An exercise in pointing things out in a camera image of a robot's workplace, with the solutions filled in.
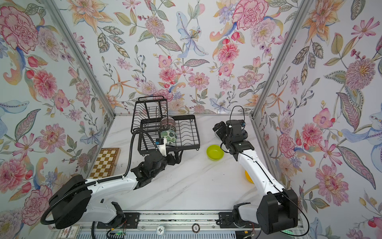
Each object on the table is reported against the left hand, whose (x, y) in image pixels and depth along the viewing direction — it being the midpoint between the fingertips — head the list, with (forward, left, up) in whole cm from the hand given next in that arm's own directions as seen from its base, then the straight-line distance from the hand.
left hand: (180, 151), depth 81 cm
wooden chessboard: (+1, +46, -14) cm, 48 cm away
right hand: (+11, -21, +6) cm, 25 cm away
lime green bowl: (+8, -22, -16) cm, 28 cm away
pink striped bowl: (+33, +11, -11) cm, 36 cm away
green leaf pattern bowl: (+21, +8, -13) cm, 26 cm away
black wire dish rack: (+33, +23, -12) cm, 42 cm away
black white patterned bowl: (+27, +10, -12) cm, 31 cm away
